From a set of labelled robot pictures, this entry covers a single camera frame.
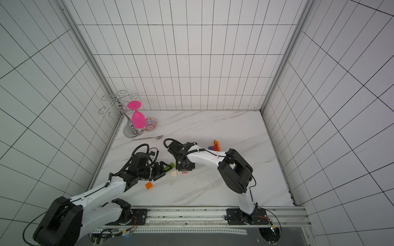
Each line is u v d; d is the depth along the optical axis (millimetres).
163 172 743
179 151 644
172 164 891
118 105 873
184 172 873
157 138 1035
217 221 727
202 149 567
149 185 828
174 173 854
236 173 477
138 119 914
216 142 993
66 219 397
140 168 680
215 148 964
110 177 569
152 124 1095
